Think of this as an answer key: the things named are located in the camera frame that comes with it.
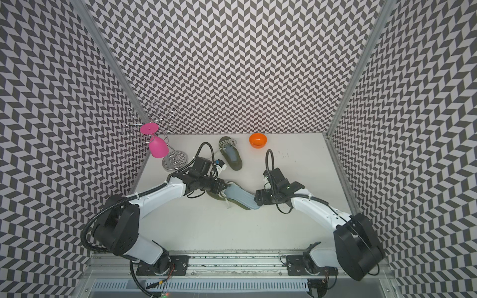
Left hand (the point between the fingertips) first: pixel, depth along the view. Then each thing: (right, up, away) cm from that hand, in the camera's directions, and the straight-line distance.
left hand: (225, 187), depth 86 cm
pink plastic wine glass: (-32, +19, 0) cm, 38 cm away
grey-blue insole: (+6, -3, +2) cm, 7 cm away
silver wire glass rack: (-31, +12, +19) cm, 38 cm away
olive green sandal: (-2, -2, -3) cm, 4 cm away
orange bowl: (+17, +24, +26) cm, 39 cm away
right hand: (+17, -6, -2) cm, 18 cm away
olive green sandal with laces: (-1, +20, +17) cm, 26 cm away
